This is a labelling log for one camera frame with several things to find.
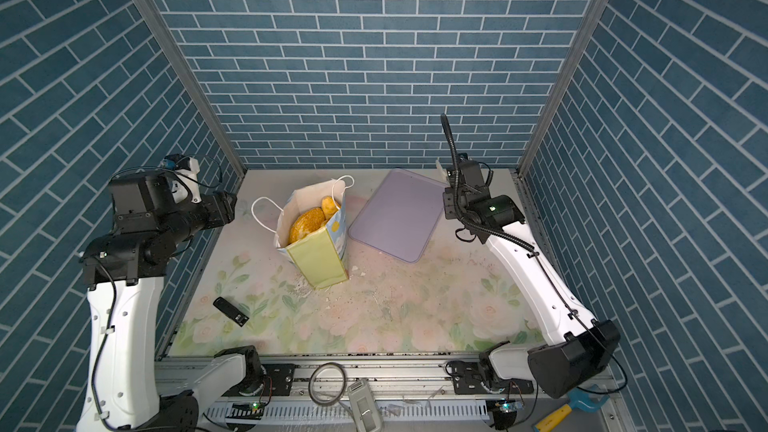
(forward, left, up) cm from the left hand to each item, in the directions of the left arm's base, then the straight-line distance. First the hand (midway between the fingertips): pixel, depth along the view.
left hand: (225, 196), depth 64 cm
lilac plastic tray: (+20, -40, -36) cm, 57 cm away
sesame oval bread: (+5, -13, -17) cm, 22 cm away
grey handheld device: (-36, -30, -35) cm, 59 cm away
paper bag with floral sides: (-2, -17, -11) cm, 20 cm away
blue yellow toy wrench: (-35, -82, -33) cm, 95 cm away
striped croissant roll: (+12, -18, -19) cm, 29 cm away
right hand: (+7, -54, -7) cm, 54 cm away
